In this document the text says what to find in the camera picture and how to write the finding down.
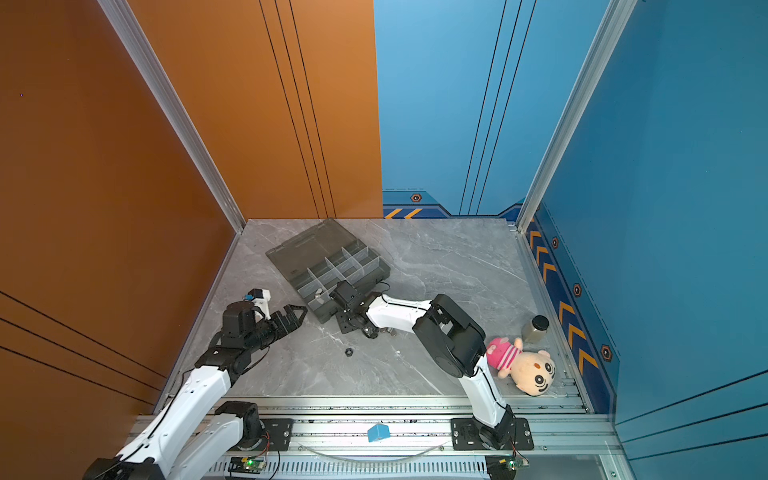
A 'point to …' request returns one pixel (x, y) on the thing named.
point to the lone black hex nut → (347, 350)
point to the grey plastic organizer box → (318, 259)
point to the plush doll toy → (533, 372)
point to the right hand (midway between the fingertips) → (345, 321)
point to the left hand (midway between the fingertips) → (298, 312)
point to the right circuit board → (503, 467)
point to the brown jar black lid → (535, 330)
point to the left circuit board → (246, 465)
